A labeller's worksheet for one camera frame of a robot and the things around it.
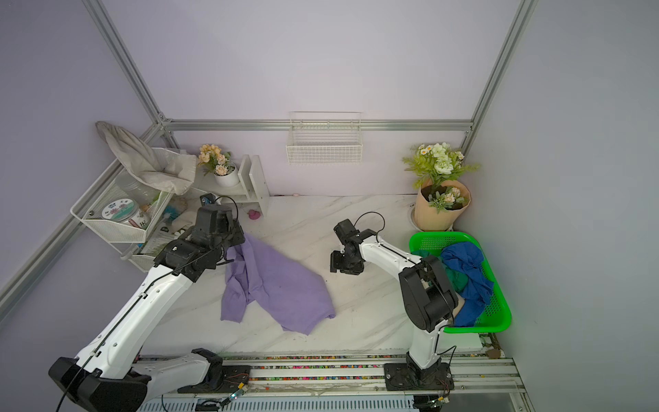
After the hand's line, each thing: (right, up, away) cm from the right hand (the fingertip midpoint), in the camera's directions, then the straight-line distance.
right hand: (338, 272), depth 91 cm
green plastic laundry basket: (+52, -12, -9) cm, 54 cm away
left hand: (-31, +17, -17) cm, 39 cm away
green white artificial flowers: (+34, +39, -1) cm, 52 cm away
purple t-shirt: (-15, -8, -1) cm, 17 cm away
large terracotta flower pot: (+36, +25, 0) cm, 44 cm away
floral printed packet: (-61, +14, -4) cm, 63 cm away
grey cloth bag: (-57, +36, -7) cm, 67 cm away
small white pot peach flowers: (-47, +41, +3) cm, 63 cm away
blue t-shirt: (+45, +6, -5) cm, 45 cm away
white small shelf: (-36, +31, +12) cm, 49 cm away
